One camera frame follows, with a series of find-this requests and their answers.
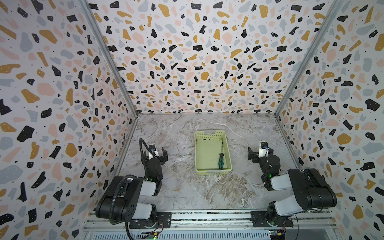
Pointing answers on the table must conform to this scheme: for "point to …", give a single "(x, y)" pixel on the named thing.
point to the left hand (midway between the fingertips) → (153, 147)
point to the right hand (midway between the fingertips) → (256, 143)
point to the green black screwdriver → (221, 162)
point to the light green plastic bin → (208, 144)
